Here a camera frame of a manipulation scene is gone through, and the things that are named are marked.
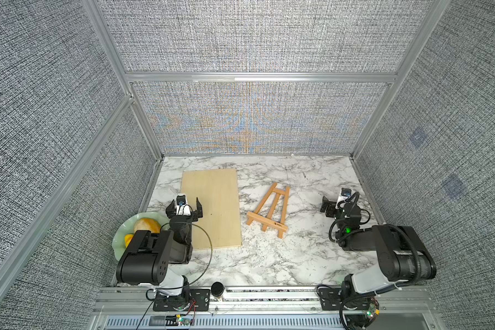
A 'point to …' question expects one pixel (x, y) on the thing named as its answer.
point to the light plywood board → (217, 192)
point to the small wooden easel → (267, 221)
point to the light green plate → (127, 227)
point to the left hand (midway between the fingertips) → (188, 197)
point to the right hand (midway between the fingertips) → (335, 192)
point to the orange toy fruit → (147, 224)
